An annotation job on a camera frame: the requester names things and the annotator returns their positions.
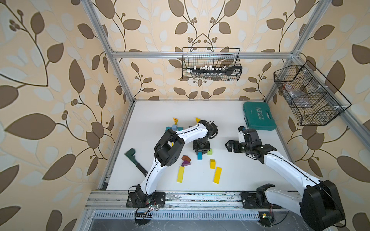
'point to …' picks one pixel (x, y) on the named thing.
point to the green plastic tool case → (258, 116)
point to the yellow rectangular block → (217, 175)
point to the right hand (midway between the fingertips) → (232, 145)
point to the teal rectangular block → (200, 156)
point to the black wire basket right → (313, 100)
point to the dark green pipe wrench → (130, 154)
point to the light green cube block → (210, 152)
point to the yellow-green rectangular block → (180, 177)
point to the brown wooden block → (186, 158)
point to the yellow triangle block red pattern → (175, 120)
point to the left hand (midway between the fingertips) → (204, 154)
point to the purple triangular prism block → (185, 163)
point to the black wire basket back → (214, 63)
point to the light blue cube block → (174, 127)
